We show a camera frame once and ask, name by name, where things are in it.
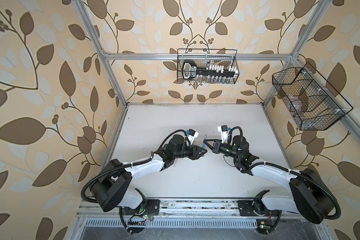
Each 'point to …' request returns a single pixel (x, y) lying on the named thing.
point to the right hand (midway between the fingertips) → (204, 142)
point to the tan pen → (205, 146)
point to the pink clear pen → (175, 163)
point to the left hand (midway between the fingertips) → (206, 150)
